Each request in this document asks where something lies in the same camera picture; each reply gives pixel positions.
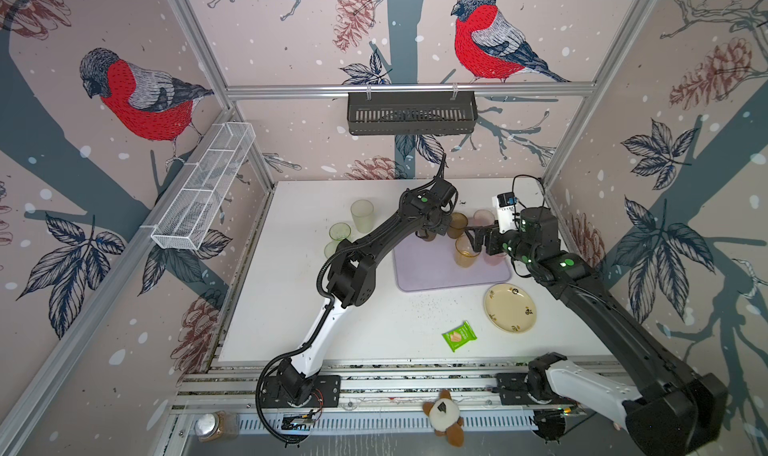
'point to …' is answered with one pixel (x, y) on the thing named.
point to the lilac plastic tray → (421, 264)
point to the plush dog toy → (445, 418)
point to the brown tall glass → (458, 223)
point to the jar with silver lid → (215, 426)
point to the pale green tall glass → (363, 213)
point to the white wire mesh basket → (198, 195)
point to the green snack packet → (460, 336)
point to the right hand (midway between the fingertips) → (478, 227)
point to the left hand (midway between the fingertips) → (441, 223)
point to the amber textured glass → (465, 255)
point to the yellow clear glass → (426, 234)
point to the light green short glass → (339, 231)
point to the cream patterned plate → (511, 307)
